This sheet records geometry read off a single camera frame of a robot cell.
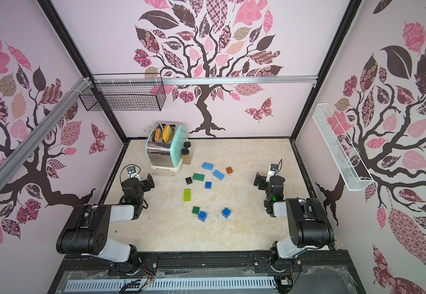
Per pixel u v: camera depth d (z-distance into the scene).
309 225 0.45
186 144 1.06
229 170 1.03
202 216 0.84
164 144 0.93
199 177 1.00
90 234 0.44
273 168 0.80
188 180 1.00
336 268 0.72
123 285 0.71
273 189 0.71
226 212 0.85
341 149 0.71
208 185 0.97
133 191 0.71
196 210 0.88
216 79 0.92
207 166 1.05
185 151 1.02
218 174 1.00
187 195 0.94
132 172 0.79
